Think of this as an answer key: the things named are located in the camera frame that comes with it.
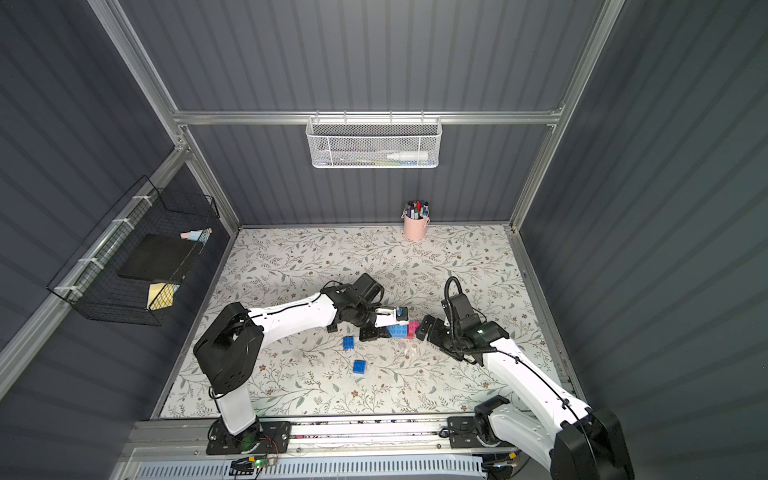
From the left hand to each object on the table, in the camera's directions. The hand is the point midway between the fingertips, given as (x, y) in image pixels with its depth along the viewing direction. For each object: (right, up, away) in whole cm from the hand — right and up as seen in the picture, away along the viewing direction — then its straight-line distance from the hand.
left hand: (391, 331), depth 86 cm
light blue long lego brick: (+2, 0, -1) cm, 2 cm away
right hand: (+10, -1, -4) cm, 11 cm away
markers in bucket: (+9, +39, +23) cm, 46 cm away
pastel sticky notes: (-54, +28, -3) cm, 61 cm away
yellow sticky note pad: (-48, +14, -24) cm, 56 cm away
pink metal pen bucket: (+9, +32, +26) cm, 42 cm away
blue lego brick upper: (-13, -4, +3) cm, 14 cm away
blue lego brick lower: (-9, -10, -1) cm, 13 cm away
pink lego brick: (+6, 0, +1) cm, 6 cm away
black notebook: (-58, +22, -12) cm, 63 cm away
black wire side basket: (-64, +17, -23) cm, 70 cm away
